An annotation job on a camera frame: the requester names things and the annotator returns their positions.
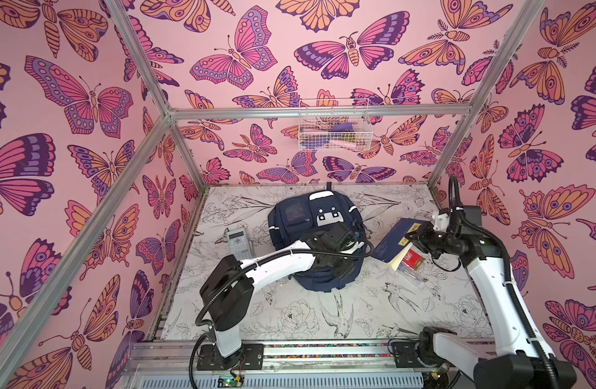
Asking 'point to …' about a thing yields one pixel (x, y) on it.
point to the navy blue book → (396, 244)
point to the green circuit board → (226, 381)
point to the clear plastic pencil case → (410, 273)
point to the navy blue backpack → (295, 218)
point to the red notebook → (412, 259)
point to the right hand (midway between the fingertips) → (408, 230)
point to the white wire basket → (334, 125)
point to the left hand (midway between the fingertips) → (350, 262)
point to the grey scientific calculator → (239, 245)
